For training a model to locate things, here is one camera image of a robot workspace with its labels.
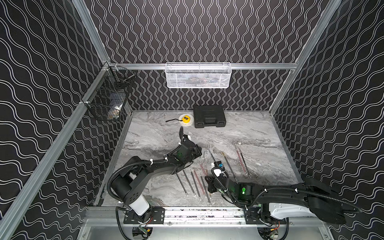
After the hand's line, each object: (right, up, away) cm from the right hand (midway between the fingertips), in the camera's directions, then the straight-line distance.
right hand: (205, 178), depth 79 cm
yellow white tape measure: (-12, +33, +33) cm, 48 cm away
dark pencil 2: (+26, +1, +10) cm, 28 cm away
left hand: (-1, +16, +8) cm, 18 cm away
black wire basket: (-60, +47, +14) cm, 78 cm away
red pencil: (-3, -3, +8) cm, 9 cm away
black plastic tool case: (+6, +36, +32) cm, 48 cm away
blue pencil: (+6, +8, +16) cm, 19 cm away
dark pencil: (-5, -6, +6) cm, 9 cm away
